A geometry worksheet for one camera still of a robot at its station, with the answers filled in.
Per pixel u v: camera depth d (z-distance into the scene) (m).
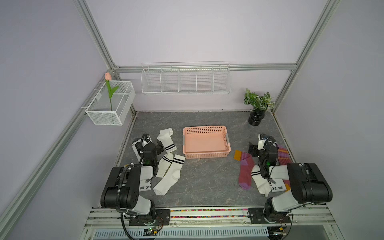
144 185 0.83
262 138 0.81
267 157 0.71
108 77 0.83
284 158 0.94
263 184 0.84
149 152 0.70
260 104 0.93
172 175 0.87
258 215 0.74
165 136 1.05
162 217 0.74
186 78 0.99
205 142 1.01
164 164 0.91
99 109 0.76
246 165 0.91
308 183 0.46
